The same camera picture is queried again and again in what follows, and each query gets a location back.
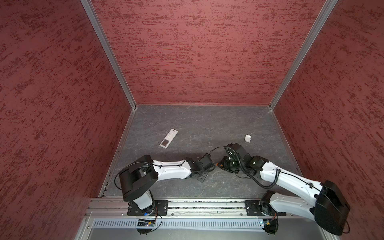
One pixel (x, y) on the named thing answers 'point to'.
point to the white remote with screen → (168, 138)
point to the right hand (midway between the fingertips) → (217, 169)
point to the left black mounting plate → (160, 208)
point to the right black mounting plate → (254, 208)
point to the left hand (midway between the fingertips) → (200, 176)
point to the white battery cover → (247, 138)
